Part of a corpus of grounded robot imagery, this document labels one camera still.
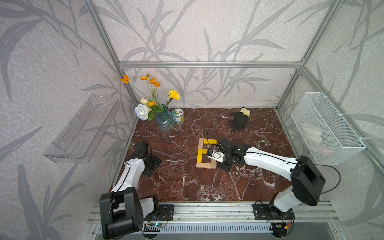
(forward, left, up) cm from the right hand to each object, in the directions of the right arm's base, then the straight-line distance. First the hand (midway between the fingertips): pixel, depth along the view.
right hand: (221, 161), depth 86 cm
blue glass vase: (+25, +35, +6) cm, 44 cm away
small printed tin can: (+33, +28, +3) cm, 43 cm away
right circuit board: (-31, -28, -10) cm, 43 cm away
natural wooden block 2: (0, +4, -4) cm, 6 cm away
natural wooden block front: (-1, +10, -4) cm, 11 cm away
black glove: (+37, -19, -6) cm, 42 cm away
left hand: (-1, +37, -1) cm, 37 cm away
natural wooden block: (+14, +12, -4) cm, 19 cm away
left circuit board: (-30, +32, -5) cm, 44 cm away
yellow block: (+6, +12, -5) cm, 15 cm away
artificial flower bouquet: (+23, +40, +24) cm, 51 cm away
